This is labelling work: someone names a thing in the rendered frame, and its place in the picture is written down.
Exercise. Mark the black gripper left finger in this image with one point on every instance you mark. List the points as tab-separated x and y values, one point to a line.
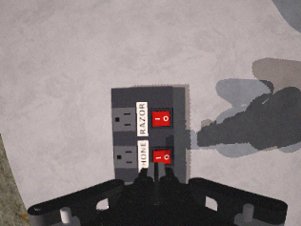
78	208

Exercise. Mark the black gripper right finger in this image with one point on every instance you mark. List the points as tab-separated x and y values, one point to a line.
237	206

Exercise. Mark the dark grey power strip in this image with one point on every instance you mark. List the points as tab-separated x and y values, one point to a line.
142	129

